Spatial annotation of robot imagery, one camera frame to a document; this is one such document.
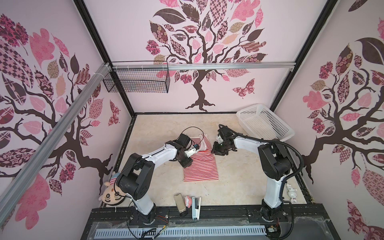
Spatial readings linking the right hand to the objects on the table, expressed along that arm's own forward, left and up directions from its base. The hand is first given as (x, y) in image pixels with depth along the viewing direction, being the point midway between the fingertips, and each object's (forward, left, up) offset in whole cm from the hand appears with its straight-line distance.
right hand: (212, 150), depth 96 cm
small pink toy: (-31, +15, +3) cm, 34 cm away
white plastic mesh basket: (+26, -40, -1) cm, 48 cm away
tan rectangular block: (-32, +19, +2) cm, 37 cm away
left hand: (-9, +17, +1) cm, 19 cm away
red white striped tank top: (-11, +6, -1) cm, 13 cm away
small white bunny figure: (-27, -41, 0) cm, 49 cm away
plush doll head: (-29, +54, +7) cm, 61 cm away
